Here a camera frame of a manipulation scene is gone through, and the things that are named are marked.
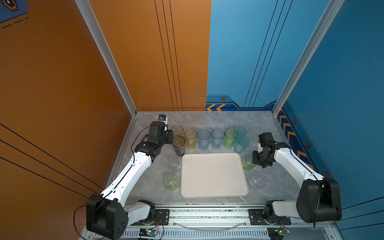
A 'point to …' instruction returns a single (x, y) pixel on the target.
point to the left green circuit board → (147, 232)
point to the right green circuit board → (277, 233)
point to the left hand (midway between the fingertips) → (168, 129)
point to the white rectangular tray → (212, 175)
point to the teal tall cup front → (241, 143)
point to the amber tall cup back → (177, 130)
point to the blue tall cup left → (203, 136)
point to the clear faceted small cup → (258, 181)
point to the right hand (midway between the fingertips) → (254, 161)
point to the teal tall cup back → (241, 130)
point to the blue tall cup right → (217, 136)
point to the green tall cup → (230, 135)
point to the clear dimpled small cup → (174, 164)
